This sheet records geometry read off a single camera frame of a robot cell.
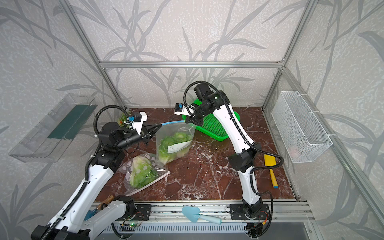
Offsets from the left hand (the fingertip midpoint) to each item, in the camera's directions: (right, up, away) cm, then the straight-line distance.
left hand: (159, 126), depth 66 cm
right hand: (+12, +4, +11) cm, 17 cm away
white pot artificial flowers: (-30, +1, +25) cm, 39 cm away
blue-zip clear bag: (+9, -13, +16) cm, 22 cm away
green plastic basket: (+24, -3, +30) cm, 39 cm away
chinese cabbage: (+6, -7, +21) cm, 23 cm away
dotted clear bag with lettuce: (-15, -25, +14) cm, 32 cm away
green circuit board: (-14, -47, +5) cm, 50 cm away
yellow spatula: (+61, -22, +25) cm, 70 cm away
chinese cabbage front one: (-1, -17, +13) cm, 21 cm away
